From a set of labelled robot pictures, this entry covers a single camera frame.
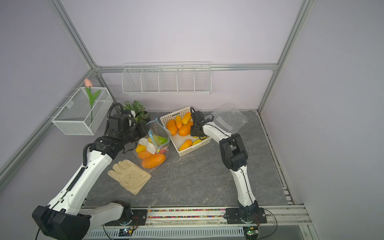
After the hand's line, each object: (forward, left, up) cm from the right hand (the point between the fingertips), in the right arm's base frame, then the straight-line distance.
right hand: (194, 131), depth 102 cm
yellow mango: (-8, -1, -1) cm, 8 cm away
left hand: (-15, +21, +24) cm, 35 cm away
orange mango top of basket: (+13, +6, -1) cm, 15 cm away
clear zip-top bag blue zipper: (-21, +23, +11) cm, 33 cm away
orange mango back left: (+4, +16, +1) cm, 16 cm away
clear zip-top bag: (+7, -24, +5) cm, 26 cm away
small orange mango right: (-18, +31, 0) cm, 36 cm away
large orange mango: (-23, +24, +2) cm, 33 cm away
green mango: (-14, +20, +11) cm, 26 cm away
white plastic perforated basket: (+6, +11, -1) cm, 13 cm away
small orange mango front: (-10, +4, 0) cm, 11 cm away
